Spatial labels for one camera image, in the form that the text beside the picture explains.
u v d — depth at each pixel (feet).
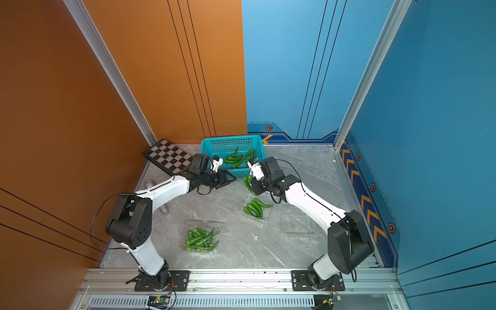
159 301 2.36
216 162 2.81
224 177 2.66
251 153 3.70
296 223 2.88
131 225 1.56
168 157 3.58
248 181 2.84
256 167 2.45
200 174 2.43
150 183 3.26
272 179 2.10
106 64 2.73
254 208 3.00
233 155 3.70
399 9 2.28
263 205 3.04
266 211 3.01
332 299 2.28
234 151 3.80
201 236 2.65
